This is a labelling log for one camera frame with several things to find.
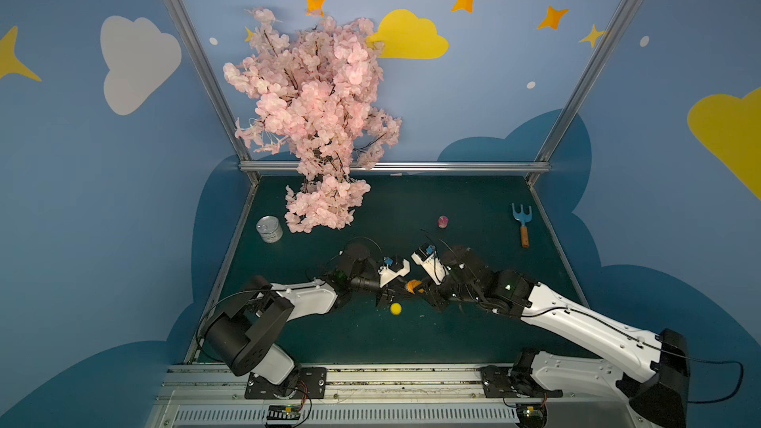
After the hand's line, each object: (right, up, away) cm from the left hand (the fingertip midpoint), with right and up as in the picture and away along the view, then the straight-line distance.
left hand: (416, 286), depth 79 cm
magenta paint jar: (+13, +16, +26) cm, 33 cm away
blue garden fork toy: (+43, +17, +29) cm, 54 cm away
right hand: (+1, +2, -4) cm, 5 cm away
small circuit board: (-34, -30, -6) cm, 46 cm away
